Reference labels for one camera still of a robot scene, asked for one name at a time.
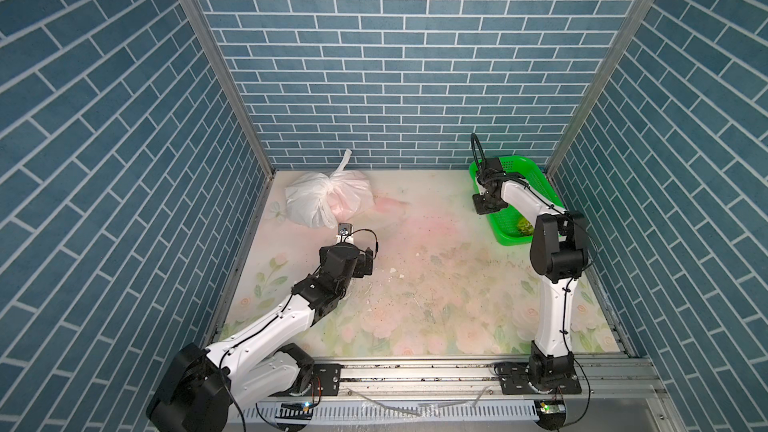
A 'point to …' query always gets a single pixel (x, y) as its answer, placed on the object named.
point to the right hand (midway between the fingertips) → (484, 203)
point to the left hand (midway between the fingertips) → (356, 248)
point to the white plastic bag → (318, 200)
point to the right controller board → (551, 413)
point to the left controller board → (294, 411)
